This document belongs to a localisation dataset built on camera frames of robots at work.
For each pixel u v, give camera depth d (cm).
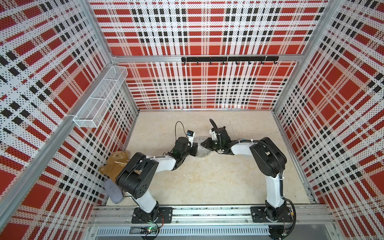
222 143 80
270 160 54
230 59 89
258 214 74
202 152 95
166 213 74
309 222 72
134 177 47
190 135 82
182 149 72
